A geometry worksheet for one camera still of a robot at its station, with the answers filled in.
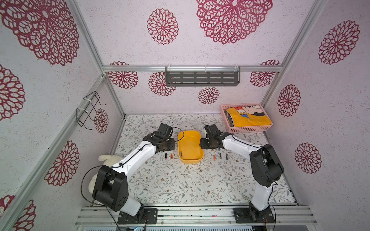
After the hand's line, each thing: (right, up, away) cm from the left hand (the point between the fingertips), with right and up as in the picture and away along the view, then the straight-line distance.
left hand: (171, 145), depth 87 cm
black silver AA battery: (+33, -8, +10) cm, 35 cm away
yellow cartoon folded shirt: (+57, +20, +24) cm, 65 cm away
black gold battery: (-4, -8, +8) cm, 13 cm away
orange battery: (-1, -8, +10) cm, 13 cm away
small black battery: (+36, -10, +8) cm, 38 cm away
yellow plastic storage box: (+12, -5, +15) cm, 20 cm away
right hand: (+19, +1, +8) cm, 21 cm away
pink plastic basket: (+41, +28, +33) cm, 59 cm away
